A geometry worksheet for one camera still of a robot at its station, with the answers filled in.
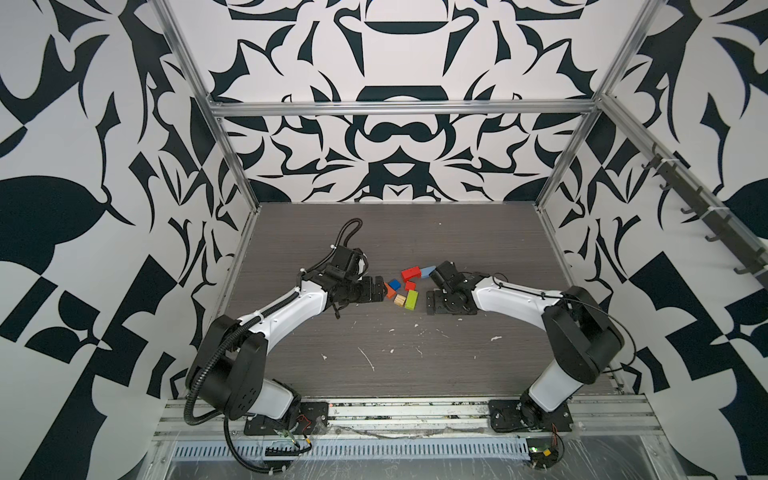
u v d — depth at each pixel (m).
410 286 0.97
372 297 0.77
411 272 1.00
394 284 0.97
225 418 0.69
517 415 0.74
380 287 0.79
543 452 0.71
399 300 0.94
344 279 0.67
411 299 0.94
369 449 0.65
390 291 0.96
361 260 0.71
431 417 0.76
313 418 0.74
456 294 0.67
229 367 0.42
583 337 0.46
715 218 0.59
